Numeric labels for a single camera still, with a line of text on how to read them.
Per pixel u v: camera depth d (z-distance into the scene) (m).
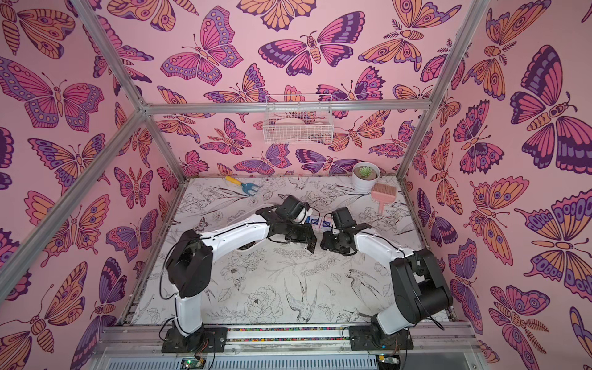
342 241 0.68
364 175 1.06
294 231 0.75
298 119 0.95
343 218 0.73
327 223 1.00
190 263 0.49
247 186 1.17
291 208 0.70
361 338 0.73
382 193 1.13
